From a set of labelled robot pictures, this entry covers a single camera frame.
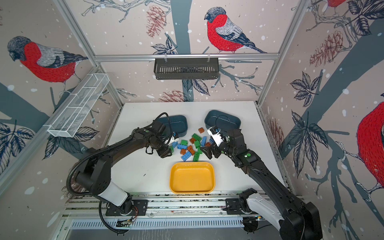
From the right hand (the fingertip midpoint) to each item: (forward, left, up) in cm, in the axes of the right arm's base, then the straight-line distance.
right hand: (206, 143), depth 77 cm
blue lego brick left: (+7, +16, -16) cm, 24 cm away
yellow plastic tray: (-12, +8, -18) cm, 23 cm away
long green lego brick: (+3, +6, -18) cm, 19 cm away
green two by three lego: (+14, +6, -16) cm, 22 cm away
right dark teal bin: (+30, -13, -18) cm, 37 cm away
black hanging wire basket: (+55, +15, +11) cm, 58 cm away
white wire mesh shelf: (+3, +68, +15) cm, 70 cm away
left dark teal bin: (+26, +20, -17) cm, 37 cm away
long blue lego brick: (0, +12, -16) cm, 20 cm away
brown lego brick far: (+21, +4, -17) cm, 27 cm away
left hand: (+1, +23, -11) cm, 25 cm away
